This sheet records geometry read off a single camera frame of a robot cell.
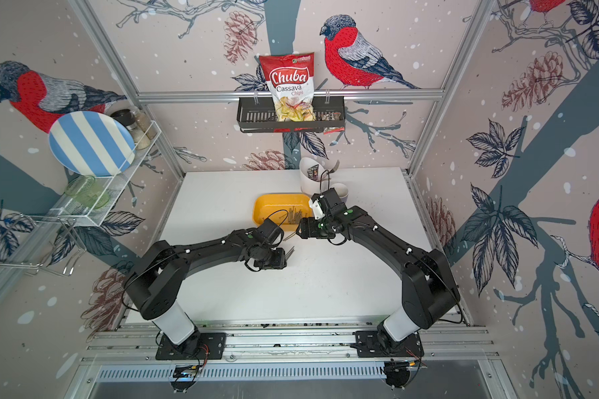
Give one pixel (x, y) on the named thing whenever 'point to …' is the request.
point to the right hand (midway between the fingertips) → (304, 229)
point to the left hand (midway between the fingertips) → (286, 260)
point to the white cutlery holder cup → (314, 176)
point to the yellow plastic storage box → (287, 208)
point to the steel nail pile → (289, 253)
